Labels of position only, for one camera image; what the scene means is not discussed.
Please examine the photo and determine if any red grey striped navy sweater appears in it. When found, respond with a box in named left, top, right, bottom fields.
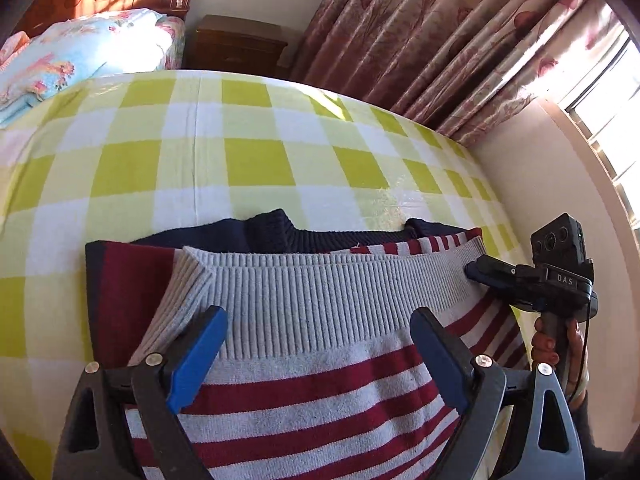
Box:
left=85, top=210, right=528, bottom=479

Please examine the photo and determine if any right hand on handle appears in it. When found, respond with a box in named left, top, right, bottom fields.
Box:
left=530, top=318, right=589, bottom=411

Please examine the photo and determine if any pink floral curtain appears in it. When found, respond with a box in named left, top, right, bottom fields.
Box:
left=292, top=0, right=625, bottom=145

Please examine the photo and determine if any yellow green checkered blanket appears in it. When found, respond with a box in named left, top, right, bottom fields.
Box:
left=1, top=70, right=525, bottom=479

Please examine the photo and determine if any light blue floral folded quilt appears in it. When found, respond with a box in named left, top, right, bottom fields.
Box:
left=1, top=9, right=186, bottom=128

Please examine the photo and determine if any wooden nightstand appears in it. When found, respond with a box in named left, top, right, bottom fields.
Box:
left=184, top=14, right=288, bottom=77

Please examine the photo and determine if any pink white floral pillow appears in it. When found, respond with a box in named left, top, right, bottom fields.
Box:
left=0, top=32, right=30, bottom=68

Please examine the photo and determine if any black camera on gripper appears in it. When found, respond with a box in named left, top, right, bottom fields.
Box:
left=530, top=212, right=594, bottom=282

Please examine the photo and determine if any window with frame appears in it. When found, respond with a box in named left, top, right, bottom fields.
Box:
left=566, top=38, right=639, bottom=231

